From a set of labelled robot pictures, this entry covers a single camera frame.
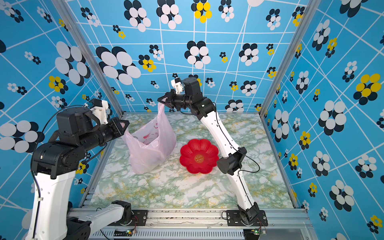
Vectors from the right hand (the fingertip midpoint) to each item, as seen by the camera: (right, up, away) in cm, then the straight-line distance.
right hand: (158, 100), depth 69 cm
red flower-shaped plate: (+19, -32, +27) cm, 47 cm away
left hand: (-8, -10, -11) cm, 17 cm away
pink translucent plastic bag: (0, -20, -5) cm, 21 cm away
